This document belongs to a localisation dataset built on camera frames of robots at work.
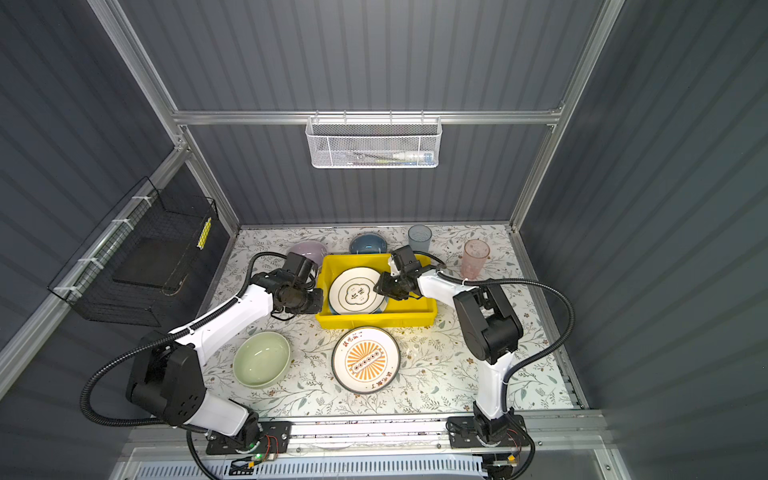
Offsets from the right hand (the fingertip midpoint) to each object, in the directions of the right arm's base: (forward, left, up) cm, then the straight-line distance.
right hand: (380, 291), depth 96 cm
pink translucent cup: (+7, -30, +8) cm, 32 cm away
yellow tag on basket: (+5, +48, +23) cm, 54 cm away
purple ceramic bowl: (+18, +25, 0) cm, 31 cm away
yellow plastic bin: (-6, -12, -3) cm, 14 cm away
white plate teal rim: (+2, +10, -3) cm, 10 cm away
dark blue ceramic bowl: (+22, +5, -2) cm, 23 cm away
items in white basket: (+34, -2, +27) cm, 43 cm away
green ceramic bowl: (-21, +34, -3) cm, 40 cm away
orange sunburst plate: (-21, +4, -3) cm, 22 cm away
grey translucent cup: (+20, -14, +4) cm, 25 cm away
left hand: (-8, +17, +5) cm, 19 cm away
